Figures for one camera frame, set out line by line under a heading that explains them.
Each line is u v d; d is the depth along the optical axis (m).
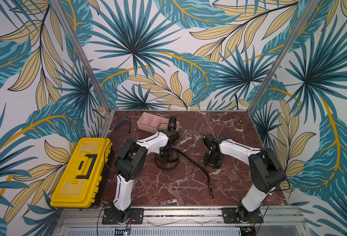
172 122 0.95
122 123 1.10
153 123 1.10
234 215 0.71
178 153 0.96
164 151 0.79
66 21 0.72
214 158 0.77
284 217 0.75
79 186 0.67
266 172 0.47
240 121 1.13
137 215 0.74
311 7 0.69
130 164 0.52
